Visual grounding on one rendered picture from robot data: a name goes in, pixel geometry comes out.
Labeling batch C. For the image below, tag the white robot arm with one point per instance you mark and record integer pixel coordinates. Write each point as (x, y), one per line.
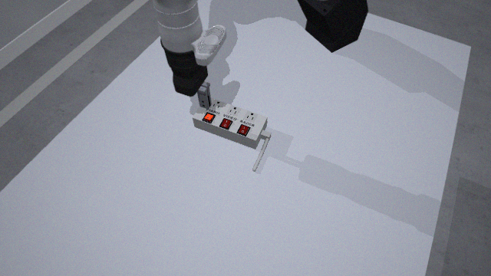
(176, 13)

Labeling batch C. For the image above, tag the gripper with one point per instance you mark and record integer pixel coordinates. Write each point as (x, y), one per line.
(189, 70)

